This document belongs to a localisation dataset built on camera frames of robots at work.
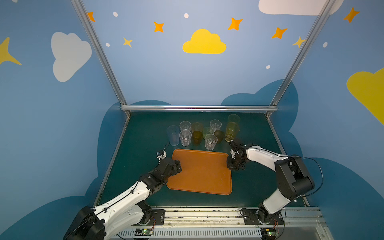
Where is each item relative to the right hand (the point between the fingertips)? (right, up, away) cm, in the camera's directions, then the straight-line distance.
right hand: (230, 166), depth 92 cm
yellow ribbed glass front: (+4, +22, +12) cm, 25 cm away
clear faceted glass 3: (-7, +26, +19) cm, 33 cm away
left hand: (-33, +3, -7) cm, 34 cm away
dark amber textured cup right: (-5, +19, +11) cm, 22 cm away
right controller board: (+13, -27, -21) cm, 37 cm away
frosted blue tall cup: (-37, +20, +7) cm, 43 cm away
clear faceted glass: (-30, +26, +16) cm, 43 cm away
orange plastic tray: (-18, -4, 0) cm, 18 cm away
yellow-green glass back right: (+5, +31, +10) cm, 33 cm away
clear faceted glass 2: (-29, +17, +12) cm, 36 cm away
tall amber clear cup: (-21, +25, +14) cm, 35 cm away
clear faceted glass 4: (-11, +15, +10) cm, 21 cm away
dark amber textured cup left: (-20, +18, +10) cm, 29 cm away
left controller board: (-47, -26, -21) cm, 58 cm away
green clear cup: (-14, +22, +14) cm, 30 cm away
